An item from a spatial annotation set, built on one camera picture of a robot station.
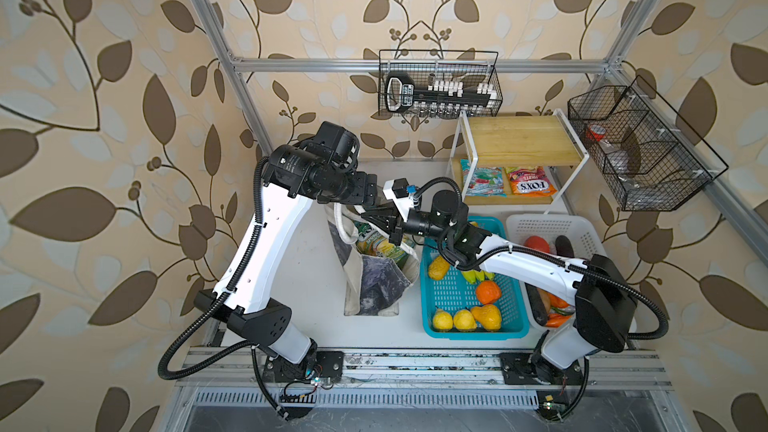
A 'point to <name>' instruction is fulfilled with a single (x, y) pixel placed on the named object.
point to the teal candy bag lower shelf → (484, 181)
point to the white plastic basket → (585, 235)
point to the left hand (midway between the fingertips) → (364, 191)
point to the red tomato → (537, 242)
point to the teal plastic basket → (461, 303)
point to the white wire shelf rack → (515, 156)
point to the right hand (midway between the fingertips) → (364, 213)
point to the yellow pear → (489, 315)
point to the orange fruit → (488, 292)
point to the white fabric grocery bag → (374, 285)
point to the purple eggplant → (564, 247)
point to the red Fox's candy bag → (529, 180)
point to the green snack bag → (370, 241)
